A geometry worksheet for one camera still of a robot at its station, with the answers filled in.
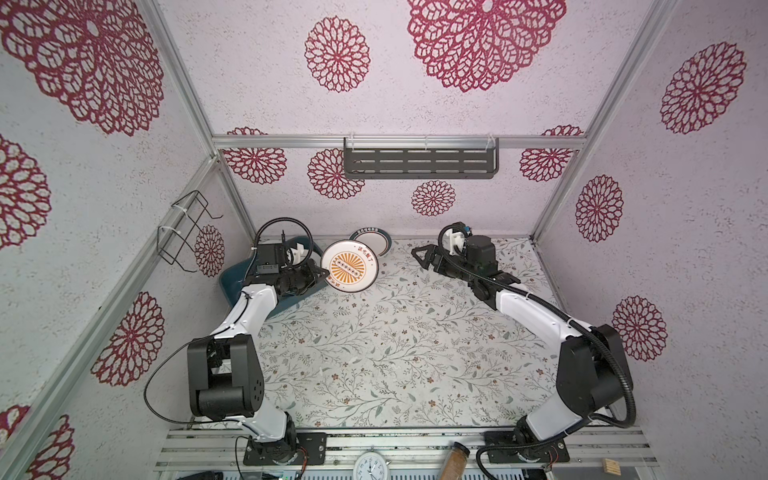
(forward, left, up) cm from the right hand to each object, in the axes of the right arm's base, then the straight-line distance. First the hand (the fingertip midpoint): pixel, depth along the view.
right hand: (422, 249), depth 83 cm
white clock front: (-49, +12, -22) cm, 55 cm away
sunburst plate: (0, +20, -8) cm, 22 cm away
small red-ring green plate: (+29, +16, -24) cm, 41 cm away
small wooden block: (-46, -45, -26) cm, 69 cm away
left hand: (-4, +27, -8) cm, 29 cm away
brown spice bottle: (-47, -7, -22) cm, 52 cm away
